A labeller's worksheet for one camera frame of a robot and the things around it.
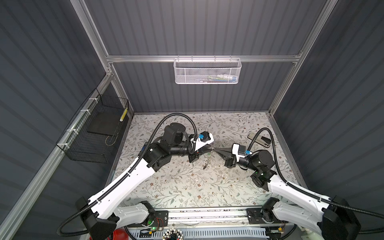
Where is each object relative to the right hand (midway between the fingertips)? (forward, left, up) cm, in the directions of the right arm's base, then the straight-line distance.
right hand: (216, 150), depth 63 cm
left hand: (+2, +3, +1) cm, 3 cm away
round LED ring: (-28, +20, -13) cm, 37 cm away
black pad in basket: (+18, +56, -1) cm, 59 cm away
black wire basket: (+10, +60, -2) cm, 61 cm away
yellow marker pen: (+25, +49, -2) cm, 55 cm away
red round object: (-27, +45, -29) cm, 60 cm away
